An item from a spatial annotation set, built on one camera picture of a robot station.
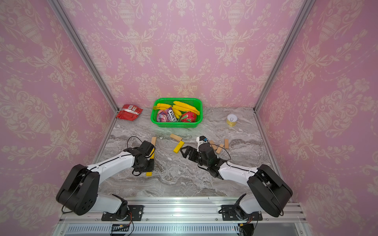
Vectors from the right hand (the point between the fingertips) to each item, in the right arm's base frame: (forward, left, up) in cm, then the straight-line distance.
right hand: (181, 154), depth 82 cm
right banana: (+43, 0, -3) cm, 43 cm away
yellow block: (-2, +15, +4) cm, 16 cm away
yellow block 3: (+12, +3, -11) cm, 16 cm away
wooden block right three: (+13, -30, -12) cm, 34 cm away
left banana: (+44, +15, -3) cm, 46 cm away
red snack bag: (+44, +42, -8) cm, 61 cm away
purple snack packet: (+34, +11, -3) cm, 36 cm away
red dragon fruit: (+32, -5, -3) cm, 32 cm away
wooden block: (+18, +20, -11) cm, 29 cm away
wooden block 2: (+20, +6, -11) cm, 23 cm away
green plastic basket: (+48, -12, -5) cm, 49 cm away
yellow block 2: (-6, +20, -10) cm, 23 cm away
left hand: (-3, +19, -11) cm, 22 cm away
